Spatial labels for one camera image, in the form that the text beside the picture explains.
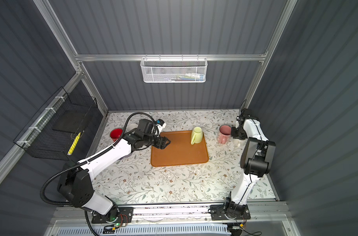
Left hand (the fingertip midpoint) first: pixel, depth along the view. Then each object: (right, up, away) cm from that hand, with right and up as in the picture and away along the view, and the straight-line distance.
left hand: (167, 141), depth 82 cm
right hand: (+46, +2, +12) cm, 47 cm away
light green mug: (+18, +3, +13) cm, 23 cm away
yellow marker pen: (-43, +3, -11) cm, 45 cm away
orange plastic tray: (+7, -8, +16) cm, 19 cm away
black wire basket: (-55, +6, -10) cm, 57 cm away
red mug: (-39, +3, +20) cm, 43 cm away
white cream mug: (+44, -3, +9) cm, 45 cm away
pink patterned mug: (+35, +3, +11) cm, 37 cm away
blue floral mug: (-27, +8, +17) cm, 32 cm away
